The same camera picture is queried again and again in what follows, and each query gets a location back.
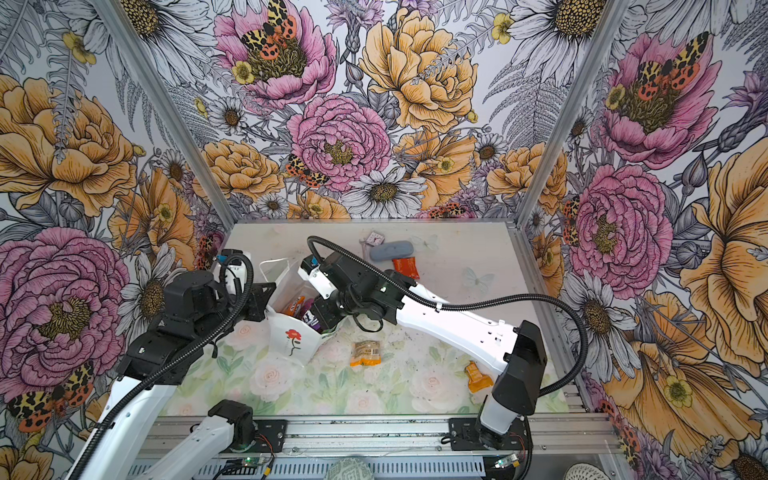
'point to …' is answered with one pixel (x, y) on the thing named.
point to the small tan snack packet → (366, 353)
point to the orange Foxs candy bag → (293, 308)
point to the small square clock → (375, 239)
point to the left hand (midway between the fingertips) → (273, 296)
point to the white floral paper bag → (291, 338)
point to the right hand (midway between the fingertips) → (317, 320)
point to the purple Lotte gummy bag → (308, 316)
